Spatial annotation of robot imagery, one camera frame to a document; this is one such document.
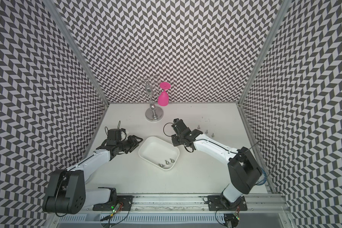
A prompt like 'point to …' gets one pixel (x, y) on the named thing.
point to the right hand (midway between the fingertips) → (177, 139)
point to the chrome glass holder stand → (148, 89)
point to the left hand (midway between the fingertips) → (141, 142)
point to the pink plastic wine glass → (163, 99)
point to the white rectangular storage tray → (158, 152)
